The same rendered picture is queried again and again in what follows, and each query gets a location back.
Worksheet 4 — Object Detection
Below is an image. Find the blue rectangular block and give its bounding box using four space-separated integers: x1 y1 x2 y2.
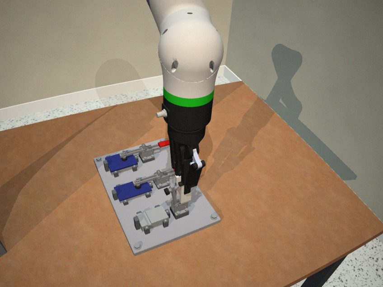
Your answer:
114 182 152 203

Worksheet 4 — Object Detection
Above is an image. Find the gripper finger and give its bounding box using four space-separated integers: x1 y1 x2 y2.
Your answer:
178 146 206 204
169 137 182 196

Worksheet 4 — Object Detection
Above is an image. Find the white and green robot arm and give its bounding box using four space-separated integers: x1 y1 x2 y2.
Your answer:
146 0 224 131

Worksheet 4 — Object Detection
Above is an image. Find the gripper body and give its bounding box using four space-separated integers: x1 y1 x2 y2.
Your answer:
168 125 206 160

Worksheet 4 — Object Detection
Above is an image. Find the blue rectangular plate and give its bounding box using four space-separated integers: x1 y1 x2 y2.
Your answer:
105 154 138 175

